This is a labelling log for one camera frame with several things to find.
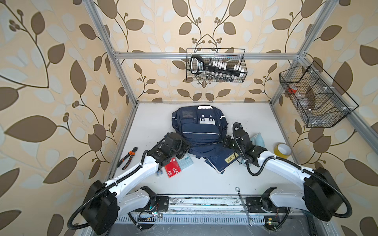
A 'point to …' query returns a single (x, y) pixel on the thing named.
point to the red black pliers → (132, 153)
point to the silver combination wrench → (250, 221)
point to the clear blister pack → (159, 173)
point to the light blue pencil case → (257, 139)
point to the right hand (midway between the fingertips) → (222, 138)
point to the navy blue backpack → (204, 127)
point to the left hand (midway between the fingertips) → (190, 141)
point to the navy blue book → (223, 158)
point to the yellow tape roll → (282, 150)
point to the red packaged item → (173, 167)
